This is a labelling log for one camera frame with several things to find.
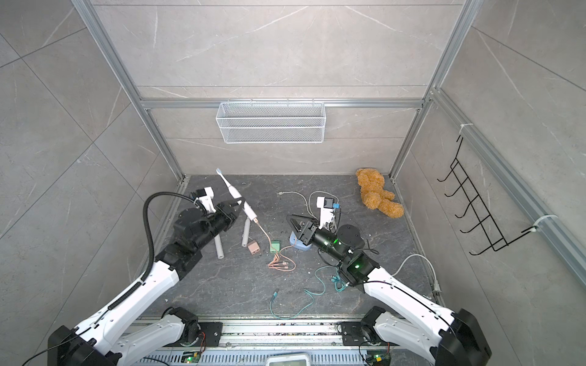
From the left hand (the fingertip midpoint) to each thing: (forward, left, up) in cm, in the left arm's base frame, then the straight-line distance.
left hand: (248, 198), depth 70 cm
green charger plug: (-2, -7, -30) cm, 30 cm away
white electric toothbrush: (+3, +7, -30) cm, 31 cm away
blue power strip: (-2, -16, -29) cm, 33 cm away
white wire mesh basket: (+45, -5, -2) cm, 45 cm away
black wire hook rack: (+7, -71, +1) cm, 71 cm away
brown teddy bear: (+27, -52, -24) cm, 63 cm away
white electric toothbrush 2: (-2, +1, -2) cm, 3 cm away
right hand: (-8, -14, -1) cm, 16 cm away
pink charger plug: (-2, +3, -30) cm, 30 cm away
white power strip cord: (-20, -69, -35) cm, 80 cm away
